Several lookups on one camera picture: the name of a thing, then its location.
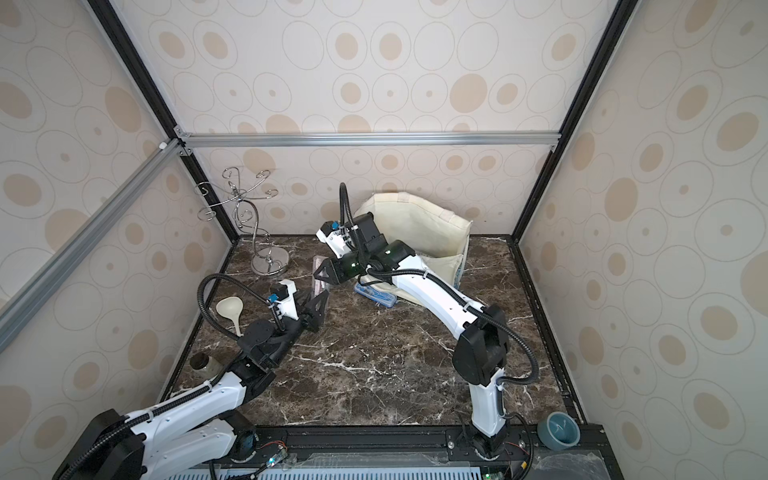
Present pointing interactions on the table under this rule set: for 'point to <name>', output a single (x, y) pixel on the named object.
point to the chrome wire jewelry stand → (267, 259)
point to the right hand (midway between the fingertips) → (331, 269)
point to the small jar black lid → (205, 365)
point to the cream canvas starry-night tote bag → (437, 238)
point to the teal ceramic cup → (558, 431)
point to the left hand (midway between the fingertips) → (330, 291)
